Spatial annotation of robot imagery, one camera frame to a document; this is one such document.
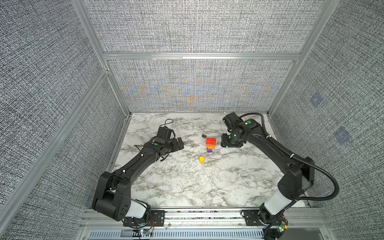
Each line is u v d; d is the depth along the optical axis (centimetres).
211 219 75
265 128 55
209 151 98
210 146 92
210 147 93
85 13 72
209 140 92
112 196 42
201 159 92
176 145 77
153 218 73
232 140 69
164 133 67
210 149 97
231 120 65
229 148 97
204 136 106
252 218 73
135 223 70
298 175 42
